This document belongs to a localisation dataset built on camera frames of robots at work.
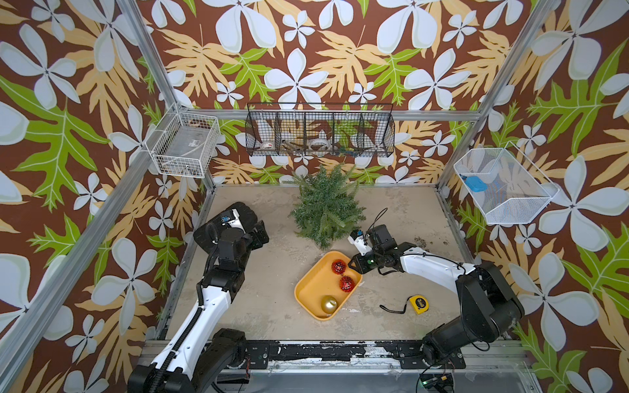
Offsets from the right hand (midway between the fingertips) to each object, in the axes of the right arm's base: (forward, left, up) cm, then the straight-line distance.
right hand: (349, 262), depth 90 cm
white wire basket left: (+31, +60, +30) cm, 74 cm away
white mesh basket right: (+16, -52, +24) cm, 60 cm away
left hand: (+6, +34, +17) cm, 38 cm away
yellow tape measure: (-14, -23, -2) cm, 27 cm away
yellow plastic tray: (-8, +8, -4) cm, 12 cm away
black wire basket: (+44, +11, +28) cm, 54 cm away
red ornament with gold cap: (-2, +4, 0) cm, 5 cm away
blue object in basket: (+19, -44, +22) cm, 53 cm away
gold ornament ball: (-15, +9, +1) cm, 18 cm away
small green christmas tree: (+9, +9, +22) cm, 26 cm away
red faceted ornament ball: (-9, +2, 0) cm, 9 cm away
